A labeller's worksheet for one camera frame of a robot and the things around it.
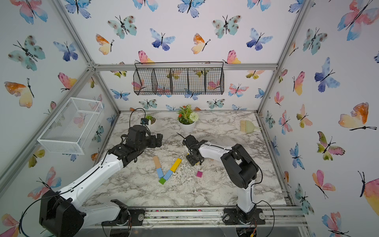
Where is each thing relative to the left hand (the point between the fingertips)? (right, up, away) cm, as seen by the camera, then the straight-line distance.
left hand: (155, 133), depth 81 cm
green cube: (+2, -27, +5) cm, 28 cm away
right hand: (+21, -15, +13) cm, 29 cm away
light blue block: (0, -24, +8) cm, 25 cm away
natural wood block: (-2, -19, +12) cm, 23 cm away
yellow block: (+10, -20, +10) cm, 24 cm away
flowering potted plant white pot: (+16, +9, +12) cm, 22 cm away
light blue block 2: (+5, -25, +6) cm, 26 cm away
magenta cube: (+24, -24, +8) cm, 35 cm away
